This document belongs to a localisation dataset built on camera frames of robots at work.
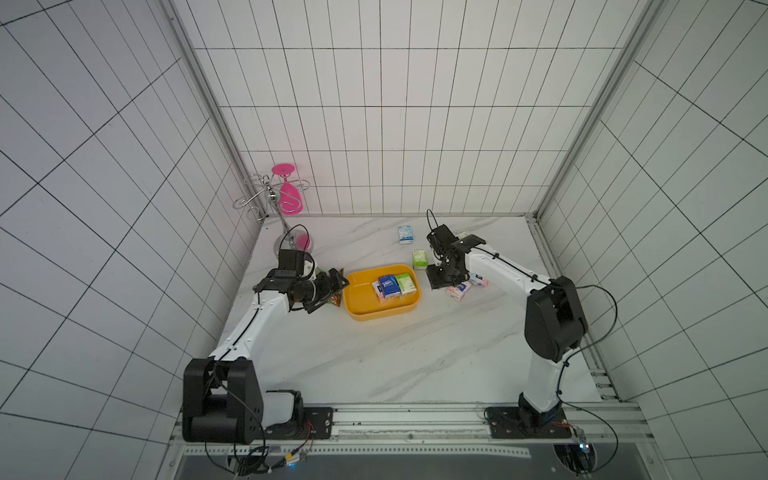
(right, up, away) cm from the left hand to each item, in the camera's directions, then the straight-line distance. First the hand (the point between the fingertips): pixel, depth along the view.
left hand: (336, 294), depth 84 cm
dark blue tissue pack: (+38, -1, +11) cm, 40 cm away
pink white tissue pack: (+12, -1, +10) cm, 16 cm away
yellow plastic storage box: (+6, -4, +11) cm, 13 cm away
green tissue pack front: (+21, +2, +9) cm, 22 cm away
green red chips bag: (-2, -3, +8) cm, 9 cm away
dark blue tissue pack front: (+15, +1, +8) cm, 18 cm away
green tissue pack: (+27, +9, +19) cm, 34 cm away
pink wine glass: (-14, +27, +2) cm, 30 cm away
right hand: (+27, +2, +7) cm, 28 cm away
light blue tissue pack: (+22, +17, +26) cm, 38 cm away
